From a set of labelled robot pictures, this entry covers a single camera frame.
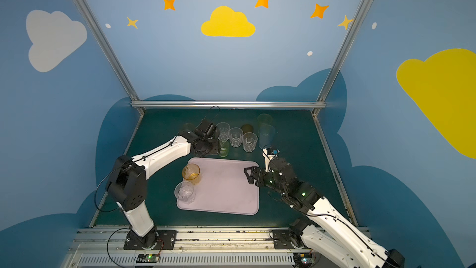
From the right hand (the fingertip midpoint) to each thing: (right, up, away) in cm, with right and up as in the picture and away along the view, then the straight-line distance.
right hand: (254, 168), depth 74 cm
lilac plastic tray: (-13, -13, +17) cm, 25 cm away
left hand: (-16, +6, +16) cm, 23 cm away
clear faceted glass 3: (0, +9, +30) cm, 32 cm away
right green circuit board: (+19, -35, -3) cm, 40 cm away
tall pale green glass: (+8, +22, +27) cm, 36 cm away
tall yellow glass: (-34, +17, +24) cm, 45 cm away
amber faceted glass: (-30, -6, +17) cm, 35 cm away
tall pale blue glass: (+9, +12, +26) cm, 30 cm away
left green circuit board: (-42, -34, -4) cm, 54 cm away
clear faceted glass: (-32, -14, +12) cm, 37 cm away
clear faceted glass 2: (-8, +12, +30) cm, 34 cm away
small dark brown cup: (-1, +16, +32) cm, 35 cm away
